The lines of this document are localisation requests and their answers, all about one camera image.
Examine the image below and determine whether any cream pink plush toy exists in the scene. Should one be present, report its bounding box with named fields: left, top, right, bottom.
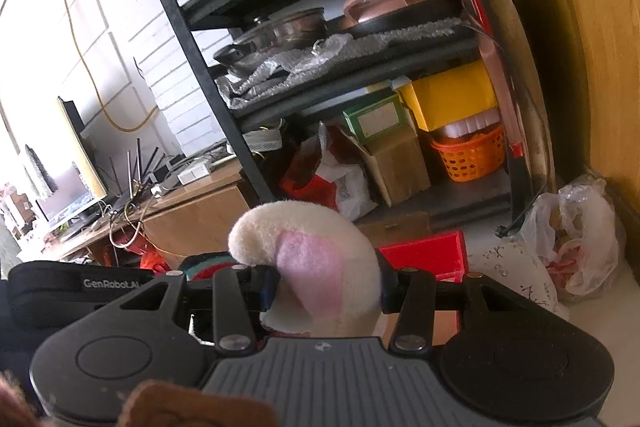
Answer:
left=228, top=200, right=382, bottom=337

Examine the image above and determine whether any red storage box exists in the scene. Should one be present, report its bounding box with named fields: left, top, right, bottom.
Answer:
left=378, top=231, right=469, bottom=283

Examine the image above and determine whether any wooden tv stand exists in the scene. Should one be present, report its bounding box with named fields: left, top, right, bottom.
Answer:
left=18, top=160, right=259, bottom=269

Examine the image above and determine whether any floral tablecloth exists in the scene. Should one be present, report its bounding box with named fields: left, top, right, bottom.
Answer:
left=468, top=239, right=570, bottom=320

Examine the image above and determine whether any brown cardboard box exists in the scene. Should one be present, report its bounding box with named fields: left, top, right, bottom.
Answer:
left=344, top=126, right=431, bottom=207

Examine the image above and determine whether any white power adapter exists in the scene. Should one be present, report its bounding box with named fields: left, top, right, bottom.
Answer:
left=178, top=157, right=214, bottom=185

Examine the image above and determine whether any tv monitor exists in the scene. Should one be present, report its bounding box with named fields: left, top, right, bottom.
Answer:
left=1, top=96, right=107, bottom=231

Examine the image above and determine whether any black wifi router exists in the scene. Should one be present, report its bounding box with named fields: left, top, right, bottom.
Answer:
left=114, top=144, right=171, bottom=207

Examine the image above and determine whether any orange plastic basket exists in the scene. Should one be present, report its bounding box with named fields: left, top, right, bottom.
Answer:
left=431, top=124, right=506, bottom=183

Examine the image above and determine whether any red white plastic bag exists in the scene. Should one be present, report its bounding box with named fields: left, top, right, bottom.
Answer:
left=279, top=122, right=378, bottom=221

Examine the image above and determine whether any green small box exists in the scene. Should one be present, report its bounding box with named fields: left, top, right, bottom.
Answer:
left=343, top=94, right=408, bottom=144

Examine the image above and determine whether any clear plastic bag on floor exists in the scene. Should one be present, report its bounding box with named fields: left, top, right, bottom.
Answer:
left=518, top=176, right=626, bottom=303

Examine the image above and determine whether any yellow box on shelf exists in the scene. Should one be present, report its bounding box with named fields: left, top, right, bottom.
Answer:
left=396, top=61, right=498, bottom=131

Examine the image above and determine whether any bubble wrap sheet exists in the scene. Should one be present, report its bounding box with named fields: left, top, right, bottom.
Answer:
left=214, top=17, right=463, bottom=110

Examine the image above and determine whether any black metal shelving rack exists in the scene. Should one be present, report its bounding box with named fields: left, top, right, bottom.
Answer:
left=160, top=0, right=534, bottom=225

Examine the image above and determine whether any steel pot with lid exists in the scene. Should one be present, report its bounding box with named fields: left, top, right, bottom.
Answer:
left=214, top=8, right=326, bottom=76

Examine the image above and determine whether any pink lidded pan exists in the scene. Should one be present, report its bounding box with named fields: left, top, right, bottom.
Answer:
left=341, top=0, right=463, bottom=38

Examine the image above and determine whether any wooden cabinet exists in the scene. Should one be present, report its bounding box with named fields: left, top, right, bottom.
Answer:
left=513, top=0, right=639, bottom=230

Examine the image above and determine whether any yellow cable on wall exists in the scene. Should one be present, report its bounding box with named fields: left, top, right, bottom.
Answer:
left=48, top=0, right=161, bottom=134

